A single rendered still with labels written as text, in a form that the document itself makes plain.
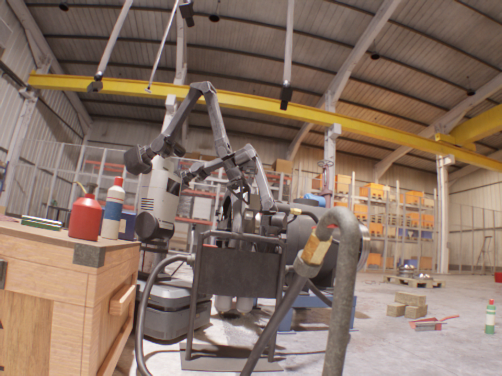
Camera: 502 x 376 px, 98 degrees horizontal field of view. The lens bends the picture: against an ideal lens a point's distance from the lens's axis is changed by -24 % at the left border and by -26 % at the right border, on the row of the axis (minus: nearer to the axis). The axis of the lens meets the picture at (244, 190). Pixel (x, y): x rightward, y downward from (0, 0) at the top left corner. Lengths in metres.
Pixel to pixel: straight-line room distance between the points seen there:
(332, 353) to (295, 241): 1.46
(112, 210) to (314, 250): 0.72
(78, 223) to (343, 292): 0.59
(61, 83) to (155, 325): 11.23
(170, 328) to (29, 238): 0.88
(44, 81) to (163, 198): 11.22
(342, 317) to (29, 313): 0.62
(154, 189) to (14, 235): 1.04
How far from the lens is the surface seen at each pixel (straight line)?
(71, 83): 11.85
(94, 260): 0.61
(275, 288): 1.26
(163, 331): 1.38
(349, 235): 0.46
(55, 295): 0.65
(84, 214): 0.72
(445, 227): 13.70
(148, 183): 1.62
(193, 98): 1.51
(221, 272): 1.18
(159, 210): 1.57
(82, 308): 0.64
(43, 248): 0.65
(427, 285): 5.93
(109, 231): 1.04
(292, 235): 1.88
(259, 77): 12.21
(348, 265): 0.46
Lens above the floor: 0.51
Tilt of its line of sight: 12 degrees up
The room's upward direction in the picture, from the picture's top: 7 degrees clockwise
